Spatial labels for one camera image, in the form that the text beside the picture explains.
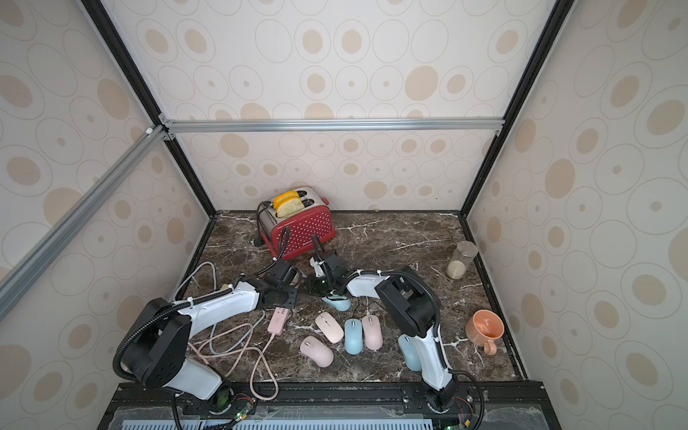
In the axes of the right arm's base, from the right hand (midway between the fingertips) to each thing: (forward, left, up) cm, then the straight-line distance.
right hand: (297, 296), depth 91 cm
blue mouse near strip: (-2, -14, +2) cm, 14 cm away
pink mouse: (-10, -12, -1) cm, 16 cm away
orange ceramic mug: (-7, -61, -3) cm, 62 cm away
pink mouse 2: (-18, -10, -1) cm, 21 cm away
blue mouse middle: (-12, -20, -1) cm, 23 cm away
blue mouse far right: (-16, -37, -3) cm, 40 cm away
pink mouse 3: (-11, -26, -1) cm, 28 cm away
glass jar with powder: (+13, -56, +9) cm, 58 cm away
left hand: (0, 0, +1) cm, 1 cm away
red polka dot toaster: (+21, +2, +16) cm, 26 cm away
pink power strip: (-9, +5, 0) cm, 10 cm away
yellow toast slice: (+26, +5, +19) cm, 32 cm away
